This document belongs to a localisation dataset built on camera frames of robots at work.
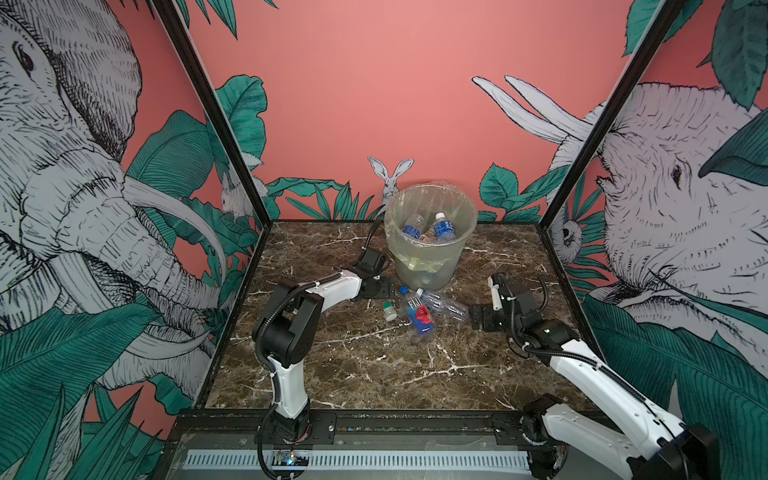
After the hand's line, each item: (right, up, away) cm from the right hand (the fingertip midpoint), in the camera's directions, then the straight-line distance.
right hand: (481, 303), depth 81 cm
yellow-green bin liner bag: (-4, +29, +10) cm, 31 cm away
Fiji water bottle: (-17, -5, +7) cm, 19 cm away
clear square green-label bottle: (-26, -5, +11) cm, 29 cm away
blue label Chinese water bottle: (-8, +21, +13) cm, 26 cm away
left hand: (-28, +3, +15) cm, 32 cm away
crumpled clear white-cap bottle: (-9, -2, +11) cm, 15 cm away
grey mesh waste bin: (-17, +5, +14) cm, 23 cm away
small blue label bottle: (-18, +23, +12) cm, 31 cm away
